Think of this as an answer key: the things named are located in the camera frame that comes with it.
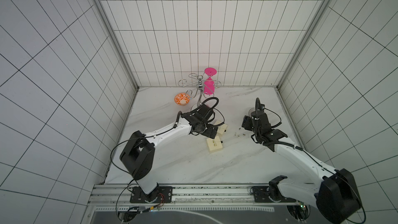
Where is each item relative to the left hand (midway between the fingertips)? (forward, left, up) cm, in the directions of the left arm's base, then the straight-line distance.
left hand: (205, 132), depth 84 cm
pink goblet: (+28, -2, +10) cm, 30 cm away
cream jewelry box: (+7, -10, -6) cm, 14 cm away
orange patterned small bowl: (+31, +17, -8) cm, 36 cm away
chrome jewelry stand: (+19, +3, +18) cm, 26 cm away
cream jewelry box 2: (-4, -5, -6) cm, 9 cm away
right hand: (+8, -26, +4) cm, 27 cm away
